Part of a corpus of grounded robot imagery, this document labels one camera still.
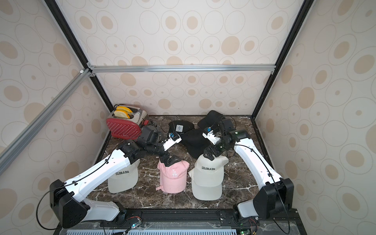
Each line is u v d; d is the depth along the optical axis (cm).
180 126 106
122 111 94
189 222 73
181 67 92
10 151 51
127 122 94
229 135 56
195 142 101
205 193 81
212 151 68
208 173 83
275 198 40
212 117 119
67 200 38
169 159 65
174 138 63
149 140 58
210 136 71
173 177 79
